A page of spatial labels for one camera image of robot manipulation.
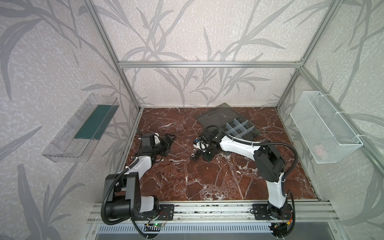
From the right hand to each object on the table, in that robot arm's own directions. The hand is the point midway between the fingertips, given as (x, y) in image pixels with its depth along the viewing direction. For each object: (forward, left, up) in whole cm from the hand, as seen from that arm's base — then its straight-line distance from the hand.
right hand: (205, 152), depth 92 cm
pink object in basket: (-8, -57, +16) cm, 60 cm away
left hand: (+6, +17, +9) cm, 21 cm away
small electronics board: (-37, +24, -2) cm, 44 cm away
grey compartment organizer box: (+33, -17, -4) cm, 37 cm away
